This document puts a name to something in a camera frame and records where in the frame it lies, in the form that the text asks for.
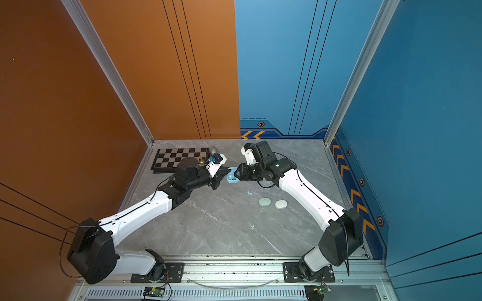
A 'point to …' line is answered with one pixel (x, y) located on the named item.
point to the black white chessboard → (166, 160)
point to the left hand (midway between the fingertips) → (229, 167)
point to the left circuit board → (152, 291)
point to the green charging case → (265, 202)
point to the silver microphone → (212, 151)
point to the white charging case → (281, 204)
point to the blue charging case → (231, 177)
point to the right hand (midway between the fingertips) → (235, 174)
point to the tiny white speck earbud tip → (253, 226)
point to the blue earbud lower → (249, 193)
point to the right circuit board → (316, 293)
